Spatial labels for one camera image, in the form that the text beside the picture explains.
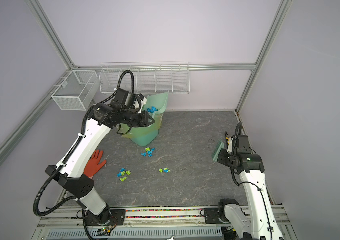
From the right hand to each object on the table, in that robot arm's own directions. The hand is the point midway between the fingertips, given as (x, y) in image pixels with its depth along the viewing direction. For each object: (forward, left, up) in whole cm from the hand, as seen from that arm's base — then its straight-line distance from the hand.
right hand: (223, 157), depth 75 cm
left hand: (+10, +35, +16) cm, 39 cm away
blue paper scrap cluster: (+19, +36, +16) cm, 43 cm away
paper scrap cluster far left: (-1, +56, -16) cm, 58 cm away
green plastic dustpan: (+24, +33, +18) cm, 44 cm away
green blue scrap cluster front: (+1, +31, -17) cm, 35 cm away
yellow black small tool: (+3, -1, +10) cm, 10 cm away
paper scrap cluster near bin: (+13, +42, -16) cm, 47 cm away
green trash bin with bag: (+17, +43, -5) cm, 46 cm away
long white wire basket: (+50, +41, +14) cm, 66 cm away
